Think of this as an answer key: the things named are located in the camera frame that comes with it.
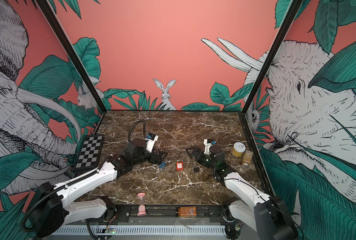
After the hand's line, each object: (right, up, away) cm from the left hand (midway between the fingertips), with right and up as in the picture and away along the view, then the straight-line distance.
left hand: (162, 149), depth 79 cm
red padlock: (+9, -12, +11) cm, 19 cm away
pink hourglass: (-10, -30, -5) cm, 32 cm away
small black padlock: (+20, -14, +11) cm, 27 cm away
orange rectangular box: (+14, -29, -8) cm, 33 cm away
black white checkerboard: (-47, -4, +13) cm, 49 cm away
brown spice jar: (+52, -6, +12) cm, 53 cm away
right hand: (+15, -2, +1) cm, 15 cm away
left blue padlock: (-1, -12, +11) cm, 16 cm away
